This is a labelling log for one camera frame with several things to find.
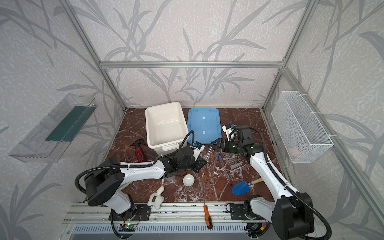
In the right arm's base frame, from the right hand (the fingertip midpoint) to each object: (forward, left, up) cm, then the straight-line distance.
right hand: (215, 140), depth 80 cm
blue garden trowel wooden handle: (-19, -15, -19) cm, 31 cm away
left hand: (-7, +4, -8) cm, 11 cm away
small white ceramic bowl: (-16, +15, -16) cm, 27 cm away
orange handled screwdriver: (-34, +5, -15) cm, 37 cm away
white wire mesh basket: (-8, -35, +17) cm, 40 cm away
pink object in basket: (-8, -38, +2) cm, 39 cm away
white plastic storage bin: (+22, +34, -19) cm, 45 cm away
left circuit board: (-37, +44, -19) cm, 60 cm away
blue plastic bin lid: (+27, +5, -19) cm, 33 cm away
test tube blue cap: (-6, -5, -18) cm, 20 cm away
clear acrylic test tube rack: (-3, -12, -17) cm, 21 cm away
